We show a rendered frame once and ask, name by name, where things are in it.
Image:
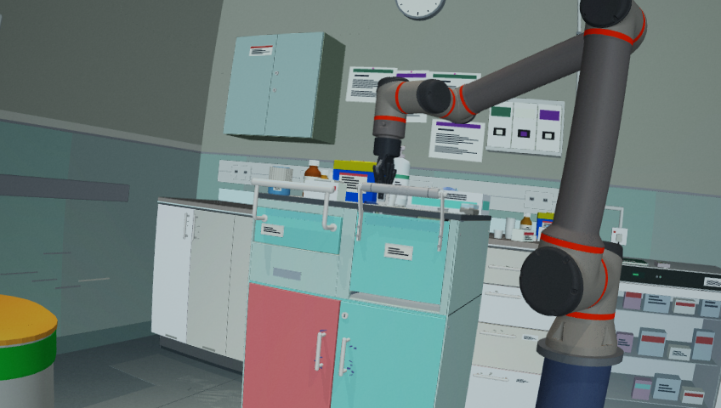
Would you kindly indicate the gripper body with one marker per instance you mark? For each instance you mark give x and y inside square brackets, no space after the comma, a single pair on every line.
[388,147]

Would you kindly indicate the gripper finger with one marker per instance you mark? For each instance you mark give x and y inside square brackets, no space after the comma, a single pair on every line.
[382,172]
[392,172]

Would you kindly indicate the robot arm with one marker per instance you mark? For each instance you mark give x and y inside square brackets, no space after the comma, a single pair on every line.
[597,141]

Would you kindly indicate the blue box yellow lid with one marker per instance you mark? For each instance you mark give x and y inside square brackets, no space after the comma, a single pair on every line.
[544,222]
[352,168]

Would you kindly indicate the white box red label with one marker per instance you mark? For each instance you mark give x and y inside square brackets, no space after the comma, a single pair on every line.
[315,192]
[685,307]
[693,397]

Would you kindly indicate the teal tip-out bin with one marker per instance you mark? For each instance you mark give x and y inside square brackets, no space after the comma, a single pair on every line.
[394,276]

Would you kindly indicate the teal cart drawer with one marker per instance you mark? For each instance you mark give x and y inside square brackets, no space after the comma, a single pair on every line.
[298,239]

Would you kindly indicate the teal medication cart body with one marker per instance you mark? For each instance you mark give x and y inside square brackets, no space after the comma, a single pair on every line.
[467,264]

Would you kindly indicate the white drawer unit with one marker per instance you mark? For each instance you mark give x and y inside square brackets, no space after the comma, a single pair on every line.
[501,304]

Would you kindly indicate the teal cart door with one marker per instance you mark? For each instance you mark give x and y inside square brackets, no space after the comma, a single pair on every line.
[394,360]

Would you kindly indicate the pink cart door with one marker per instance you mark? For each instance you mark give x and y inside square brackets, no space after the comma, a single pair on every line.
[281,343]

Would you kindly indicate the purple box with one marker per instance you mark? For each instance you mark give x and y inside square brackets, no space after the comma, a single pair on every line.
[642,389]
[624,343]
[632,301]

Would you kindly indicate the blue-grey box red label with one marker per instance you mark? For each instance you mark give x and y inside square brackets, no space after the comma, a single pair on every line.
[651,344]
[703,348]

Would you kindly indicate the small white box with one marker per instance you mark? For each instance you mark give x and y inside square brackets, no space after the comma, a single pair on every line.
[680,353]

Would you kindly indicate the waste bin yellow lid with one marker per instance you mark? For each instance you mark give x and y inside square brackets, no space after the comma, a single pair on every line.
[25,360]

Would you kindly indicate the white pump bottle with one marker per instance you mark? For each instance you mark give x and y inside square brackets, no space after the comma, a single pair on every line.
[403,169]

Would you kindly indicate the white poster purple header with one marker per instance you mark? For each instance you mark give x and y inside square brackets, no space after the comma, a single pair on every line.
[456,143]
[416,74]

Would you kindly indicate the amber bottle white cap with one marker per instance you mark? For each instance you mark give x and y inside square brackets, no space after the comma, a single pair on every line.
[526,224]
[313,169]

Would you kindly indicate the clear ribbed jar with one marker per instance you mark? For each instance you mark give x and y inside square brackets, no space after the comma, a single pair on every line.
[280,174]

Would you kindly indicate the white base cabinet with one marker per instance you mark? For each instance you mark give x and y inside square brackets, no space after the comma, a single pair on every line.
[208,281]

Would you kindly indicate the black device green light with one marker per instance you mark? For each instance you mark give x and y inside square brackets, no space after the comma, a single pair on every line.
[664,276]

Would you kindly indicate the grey shelf unit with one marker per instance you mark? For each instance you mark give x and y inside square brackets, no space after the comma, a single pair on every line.
[681,332]

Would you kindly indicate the white wall socket strip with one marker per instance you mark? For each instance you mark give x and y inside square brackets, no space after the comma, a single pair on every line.
[501,188]

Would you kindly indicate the pale blue wall cupboard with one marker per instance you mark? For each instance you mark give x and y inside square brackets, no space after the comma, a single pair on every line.
[281,90]

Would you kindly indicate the white wall dispenser panel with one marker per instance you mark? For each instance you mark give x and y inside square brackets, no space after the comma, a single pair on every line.
[524,129]

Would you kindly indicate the white wall clock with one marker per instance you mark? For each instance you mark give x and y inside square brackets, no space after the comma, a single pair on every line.
[419,7]

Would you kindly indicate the white wall socket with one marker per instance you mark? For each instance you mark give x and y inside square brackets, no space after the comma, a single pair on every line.
[619,236]

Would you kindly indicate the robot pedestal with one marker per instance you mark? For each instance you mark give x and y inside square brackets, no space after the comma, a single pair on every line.
[572,388]

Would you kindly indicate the grey wall rail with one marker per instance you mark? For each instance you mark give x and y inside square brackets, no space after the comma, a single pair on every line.
[62,188]

